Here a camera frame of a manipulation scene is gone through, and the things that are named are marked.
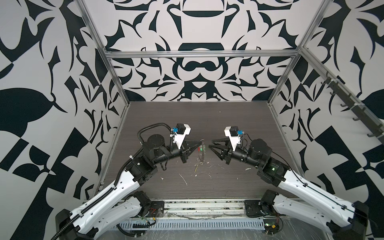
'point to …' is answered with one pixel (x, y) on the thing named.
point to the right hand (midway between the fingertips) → (212, 144)
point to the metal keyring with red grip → (201, 151)
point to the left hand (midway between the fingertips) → (202, 139)
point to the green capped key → (201, 149)
